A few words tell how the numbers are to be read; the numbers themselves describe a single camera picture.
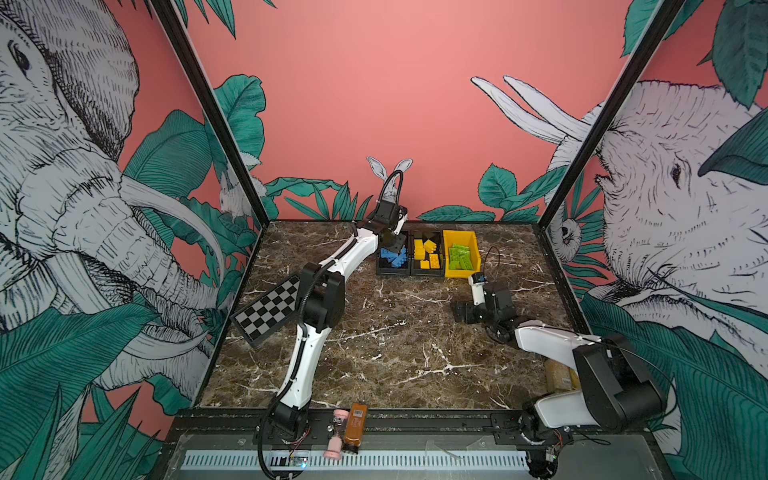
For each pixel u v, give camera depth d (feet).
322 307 1.98
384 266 3.43
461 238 3.61
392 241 2.96
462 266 3.42
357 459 2.30
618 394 1.43
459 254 3.48
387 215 2.66
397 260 3.47
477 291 2.73
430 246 3.61
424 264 3.44
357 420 2.35
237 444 2.35
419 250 3.59
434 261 3.52
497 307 2.34
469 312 2.70
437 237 3.59
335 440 2.33
